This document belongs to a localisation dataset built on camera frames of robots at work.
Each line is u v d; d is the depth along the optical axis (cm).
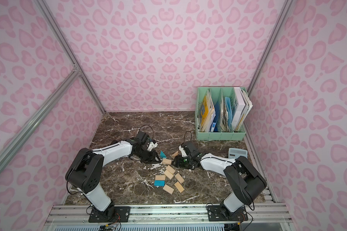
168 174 86
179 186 82
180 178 85
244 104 88
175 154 93
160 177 84
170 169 88
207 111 92
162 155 93
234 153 94
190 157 70
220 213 73
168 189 81
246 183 44
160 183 83
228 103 90
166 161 91
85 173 47
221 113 89
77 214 75
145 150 79
